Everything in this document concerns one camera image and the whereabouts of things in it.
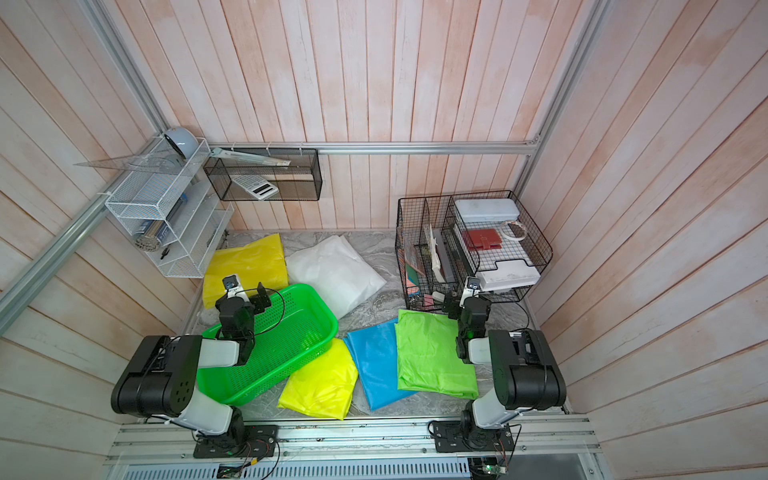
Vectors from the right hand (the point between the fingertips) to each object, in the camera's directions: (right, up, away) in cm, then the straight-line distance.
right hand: (465, 290), depth 95 cm
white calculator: (-69, +34, +3) cm, 77 cm away
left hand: (-70, +1, -2) cm, 70 cm away
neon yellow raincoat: (-43, -24, -16) cm, 52 cm away
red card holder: (+4, +16, -7) cm, 18 cm away
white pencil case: (+8, +27, +1) cm, 28 cm away
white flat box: (+9, +6, -11) cm, 15 cm away
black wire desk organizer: (-10, +11, +1) cm, 14 cm away
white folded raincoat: (-43, +6, +6) cm, 44 cm away
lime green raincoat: (-14, -18, -12) cm, 26 cm away
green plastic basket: (-54, -9, -2) cm, 55 cm away
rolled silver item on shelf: (-88, +15, -18) cm, 91 cm away
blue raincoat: (-29, -17, -10) cm, 35 cm away
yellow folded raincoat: (-71, +9, +13) cm, 73 cm away
